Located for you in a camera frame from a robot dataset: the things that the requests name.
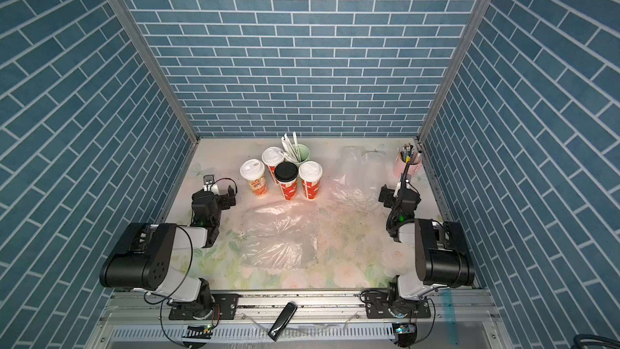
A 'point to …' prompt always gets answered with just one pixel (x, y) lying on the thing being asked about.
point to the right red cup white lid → (310, 173)
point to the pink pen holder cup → (407, 154)
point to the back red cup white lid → (272, 157)
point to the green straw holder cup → (304, 153)
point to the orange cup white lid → (253, 170)
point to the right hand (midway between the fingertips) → (400, 188)
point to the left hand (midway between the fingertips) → (223, 187)
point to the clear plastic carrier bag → (280, 236)
